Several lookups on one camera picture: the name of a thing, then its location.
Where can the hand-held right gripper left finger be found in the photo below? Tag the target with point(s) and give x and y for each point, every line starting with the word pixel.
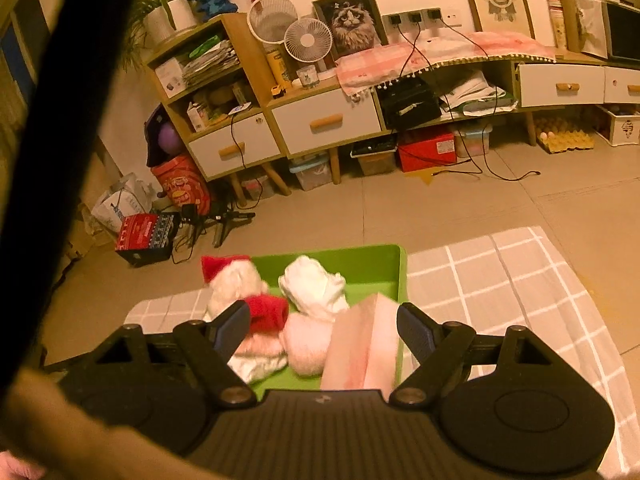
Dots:
pixel 235 322

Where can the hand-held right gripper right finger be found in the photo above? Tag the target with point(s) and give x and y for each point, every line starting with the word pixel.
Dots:
pixel 412 332

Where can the white plush with red hat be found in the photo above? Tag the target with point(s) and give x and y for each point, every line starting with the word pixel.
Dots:
pixel 235 280

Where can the pink foam block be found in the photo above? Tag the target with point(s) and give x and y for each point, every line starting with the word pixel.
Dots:
pixel 360 345

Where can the pink plush toy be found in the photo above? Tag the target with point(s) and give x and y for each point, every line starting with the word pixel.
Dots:
pixel 305 345

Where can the green plastic bin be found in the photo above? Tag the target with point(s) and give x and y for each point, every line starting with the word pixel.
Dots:
pixel 370 270

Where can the white cloth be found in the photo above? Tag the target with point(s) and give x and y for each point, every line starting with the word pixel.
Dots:
pixel 312 285

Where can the person's left forearm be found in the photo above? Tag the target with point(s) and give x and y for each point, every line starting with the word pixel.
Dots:
pixel 75 435

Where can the grey checked blanket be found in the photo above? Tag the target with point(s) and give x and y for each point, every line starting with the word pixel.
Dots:
pixel 500 285

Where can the black tripod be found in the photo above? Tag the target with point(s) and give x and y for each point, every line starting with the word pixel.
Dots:
pixel 227 220

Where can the red patterned box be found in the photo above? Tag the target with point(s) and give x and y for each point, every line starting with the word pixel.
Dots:
pixel 142 235

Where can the clear plastic storage box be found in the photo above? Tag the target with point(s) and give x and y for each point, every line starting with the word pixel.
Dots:
pixel 256 187
pixel 310 171
pixel 472 141

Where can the orange gift bag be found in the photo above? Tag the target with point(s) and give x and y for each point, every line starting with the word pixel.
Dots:
pixel 180 185

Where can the white plastic bag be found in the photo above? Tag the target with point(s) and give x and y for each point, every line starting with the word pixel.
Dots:
pixel 122 205

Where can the box with black keyboard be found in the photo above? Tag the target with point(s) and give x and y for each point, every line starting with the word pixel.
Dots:
pixel 372 155

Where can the red cardboard box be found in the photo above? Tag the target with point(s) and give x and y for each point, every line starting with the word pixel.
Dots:
pixel 425 150

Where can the purple ball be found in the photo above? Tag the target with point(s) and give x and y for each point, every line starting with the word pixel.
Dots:
pixel 169 140

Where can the dark purple bag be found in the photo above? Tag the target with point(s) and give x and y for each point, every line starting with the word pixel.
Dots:
pixel 154 135

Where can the tall wooden shelf cabinet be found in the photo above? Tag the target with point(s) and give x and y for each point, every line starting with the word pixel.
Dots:
pixel 220 95

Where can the black printer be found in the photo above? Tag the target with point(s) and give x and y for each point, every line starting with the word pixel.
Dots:
pixel 407 102

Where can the long wooden stand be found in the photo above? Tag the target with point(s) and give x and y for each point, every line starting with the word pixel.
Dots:
pixel 510 105

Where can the stack of papers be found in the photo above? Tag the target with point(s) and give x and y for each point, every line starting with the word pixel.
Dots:
pixel 475 92

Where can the egg carton tray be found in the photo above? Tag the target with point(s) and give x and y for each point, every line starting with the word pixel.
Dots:
pixel 562 135

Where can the low wooden cabinet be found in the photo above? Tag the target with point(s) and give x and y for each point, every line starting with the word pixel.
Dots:
pixel 325 90

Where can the patterned glass cup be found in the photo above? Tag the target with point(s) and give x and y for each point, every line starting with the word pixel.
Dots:
pixel 306 77

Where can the yellow can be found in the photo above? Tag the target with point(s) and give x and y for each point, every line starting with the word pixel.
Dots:
pixel 277 67

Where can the stack of newspapers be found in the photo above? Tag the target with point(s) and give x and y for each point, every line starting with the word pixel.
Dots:
pixel 210 62

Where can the pink checked cloth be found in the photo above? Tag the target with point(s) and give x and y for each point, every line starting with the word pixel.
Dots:
pixel 450 50

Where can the small white fan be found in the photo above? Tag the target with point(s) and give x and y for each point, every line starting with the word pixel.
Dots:
pixel 308 40

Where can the white decorated box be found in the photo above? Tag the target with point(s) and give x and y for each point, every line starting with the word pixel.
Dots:
pixel 622 127

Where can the potted plant white pot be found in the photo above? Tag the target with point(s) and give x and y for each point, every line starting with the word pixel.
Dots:
pixel 160 25

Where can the framed cat picture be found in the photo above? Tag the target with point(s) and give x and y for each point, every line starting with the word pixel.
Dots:
pixel 352 22

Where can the stack of paper cups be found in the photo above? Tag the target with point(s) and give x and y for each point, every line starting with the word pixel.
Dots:
pixel 556 17

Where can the microwave oven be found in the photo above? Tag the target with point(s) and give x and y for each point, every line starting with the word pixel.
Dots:
pixel 625 30

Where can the white wall socket panel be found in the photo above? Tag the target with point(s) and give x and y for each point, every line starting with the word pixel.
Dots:
pixel 425 16

